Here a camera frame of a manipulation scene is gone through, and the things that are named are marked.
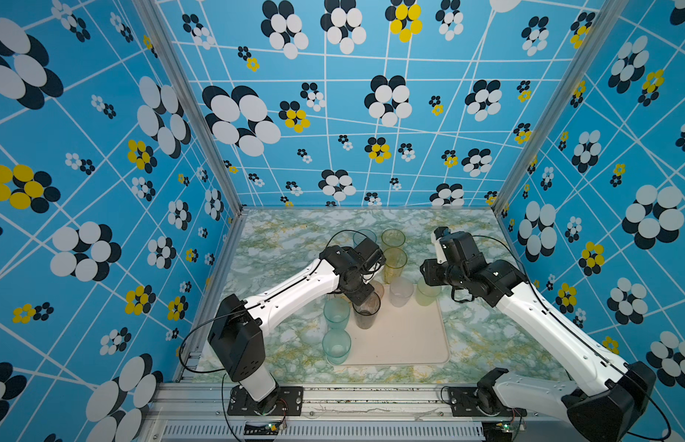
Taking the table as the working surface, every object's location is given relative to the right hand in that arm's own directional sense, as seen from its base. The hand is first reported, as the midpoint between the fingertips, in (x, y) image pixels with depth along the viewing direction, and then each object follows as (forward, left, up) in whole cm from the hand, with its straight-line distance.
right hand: (428, 267), depth 77 cm
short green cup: (+2, -3, -19) cm, 19 cm away
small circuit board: (-36, -16, -22) cm, 45 cm away
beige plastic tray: (-12, +6, -21) cm, 25 cm away
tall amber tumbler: (+10, +7, -13) cm, 18 cm away
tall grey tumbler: (-7, +18, -15) cm, 24 cm away
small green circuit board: (-37, +43, -20) cm, 60 cm away
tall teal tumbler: (-16, +27, -19) cm, 36 cm away
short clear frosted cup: (+1, +6, -17) cm, 18 cm away
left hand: (-4, +19, -7) cm, 20 cm away
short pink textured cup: (+1, +13, -13) cm, 19 cm away
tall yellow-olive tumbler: (+19, +8, -10) cm, 22 cm away
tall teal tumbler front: (-6, +27, -16) cm, 32 cm away
